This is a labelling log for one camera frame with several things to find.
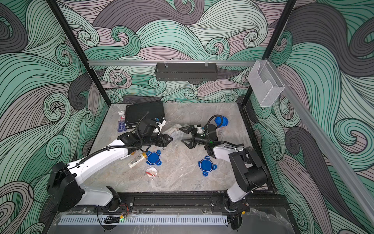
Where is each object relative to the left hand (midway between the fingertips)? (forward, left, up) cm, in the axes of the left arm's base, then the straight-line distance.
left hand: (168, 136), depth 79 cm
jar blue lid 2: (+14, -31, -3) cm, 34 cm away
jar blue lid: (+3, -4, -1) cm, 5 cm away
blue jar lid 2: (-4, +11, -19) cm, 22 cm away
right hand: (+2, -6, -2) cm, 6 cm away
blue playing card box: (+19, +37, -17) cm, 45 cm away
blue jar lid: (-9, -23, -20) cm, 32 cm away
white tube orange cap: (-6, +20, -17) cm, 27 cm away
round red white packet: (-14, +10, -18) cm, 25 cm away
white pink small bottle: (+26, +37, -11) cm, 47 cm away
